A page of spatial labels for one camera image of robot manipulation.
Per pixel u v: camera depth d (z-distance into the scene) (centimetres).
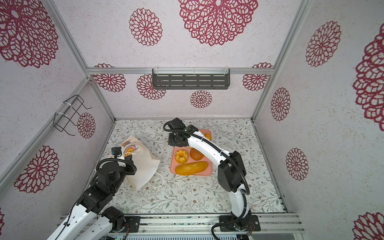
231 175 49
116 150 61
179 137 62
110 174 52
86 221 48
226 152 51
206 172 92
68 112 78
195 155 95
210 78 93
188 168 88
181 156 95
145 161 82
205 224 76
